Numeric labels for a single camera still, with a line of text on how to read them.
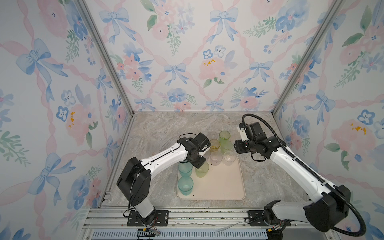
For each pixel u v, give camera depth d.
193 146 0.60
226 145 0.97
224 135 1.03
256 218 0.74
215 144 1.00
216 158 0.94
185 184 0.83
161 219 0.73
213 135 1.05
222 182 0.90
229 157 0.93
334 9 0.69
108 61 0.88
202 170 0.89
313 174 0.44
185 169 0.89
